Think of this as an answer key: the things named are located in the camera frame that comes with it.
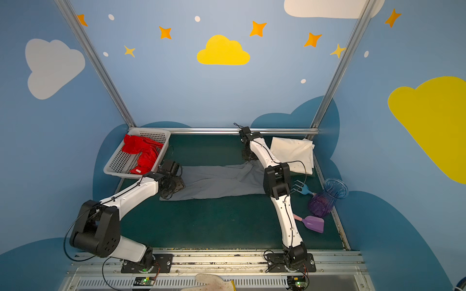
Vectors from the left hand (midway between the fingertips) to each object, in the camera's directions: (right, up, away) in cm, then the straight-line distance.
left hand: (180, 186), depth 91 cm
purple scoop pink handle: (+66, -17, -5) cm, 69 cm away
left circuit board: (-8, -34, -20) cm, 41 cm away
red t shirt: (-21, +20, +11) cm, 31 cm away
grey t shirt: (+11, +2, +7) cm, 13 cm away
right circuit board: (+53, -35, -19) cm, 67 cm away
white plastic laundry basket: (-20, +28, +24) cm, 42 cm away
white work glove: (+19, -34, -21) cm, 44 cm away
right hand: (+38, +16, +14) cm, 44 cm away
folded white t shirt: (+65, +17, +13) cm, 69 cm away
